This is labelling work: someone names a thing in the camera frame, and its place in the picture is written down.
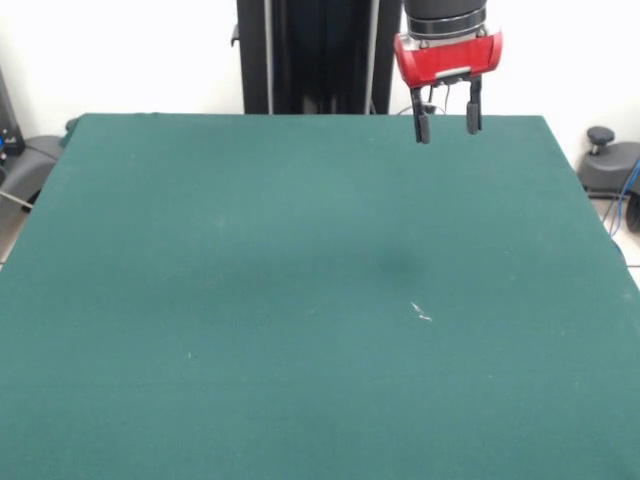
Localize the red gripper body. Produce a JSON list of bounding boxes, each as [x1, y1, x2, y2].
[[393, 27, 505, 87]]

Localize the silver metal rod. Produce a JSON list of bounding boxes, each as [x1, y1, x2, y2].
[[0, 189, 34, 209]]

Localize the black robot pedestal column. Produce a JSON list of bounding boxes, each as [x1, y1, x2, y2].
[[230, 0, 404, 116]]

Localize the blue cable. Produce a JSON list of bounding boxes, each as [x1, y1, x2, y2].
[[602, 158, 640, 236]]

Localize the black electronic device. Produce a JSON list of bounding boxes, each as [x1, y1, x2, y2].
[[0, 64, 26, 161]]

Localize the dark green tablecloth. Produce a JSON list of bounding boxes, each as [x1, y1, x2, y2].
[[0, 112, 640, 480]]

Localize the black levelling knob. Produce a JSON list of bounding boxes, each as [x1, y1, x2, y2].
[[586, 125, 615, 156]]

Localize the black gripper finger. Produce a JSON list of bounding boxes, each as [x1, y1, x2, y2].
[[409, 85, 432, 146], [465, 74, 484, 136]]

